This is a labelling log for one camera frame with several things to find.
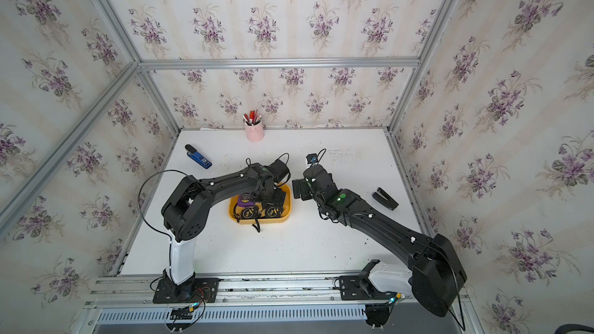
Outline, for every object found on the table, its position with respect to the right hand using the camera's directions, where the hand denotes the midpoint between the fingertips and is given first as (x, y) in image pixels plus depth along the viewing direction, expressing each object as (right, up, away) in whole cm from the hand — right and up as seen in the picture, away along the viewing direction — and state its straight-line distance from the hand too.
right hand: (308, 179), depth 82 cm
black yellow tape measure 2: (-13, -13, +6) cm, 20 cm away
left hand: (-13, -11, +11) cm, 20 cm away
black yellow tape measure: (-24, -14, +6) cm, 29 cm away
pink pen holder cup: (-25, +19, +29) cm, 43 cm away
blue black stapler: (-51, +7, +25) cm, 57 cm away
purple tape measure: (-25, -9, +9) cm, 28 cm away
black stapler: (+32, -9, +11) cm, 35 cm away
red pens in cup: (-26, +26, +30) cm, 47 cm away
